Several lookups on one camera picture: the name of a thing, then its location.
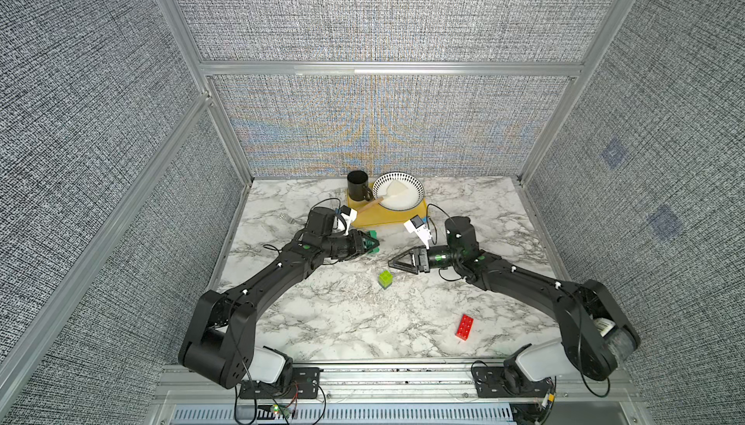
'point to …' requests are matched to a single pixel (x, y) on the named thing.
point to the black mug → (358, 185)
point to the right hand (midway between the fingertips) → (393, 258)
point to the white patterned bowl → (409, 199)
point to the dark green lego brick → (373, 234)
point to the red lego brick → (464, 328)
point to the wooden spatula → (394, 187)
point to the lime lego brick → (385, 278)
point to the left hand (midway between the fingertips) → (381, 243)
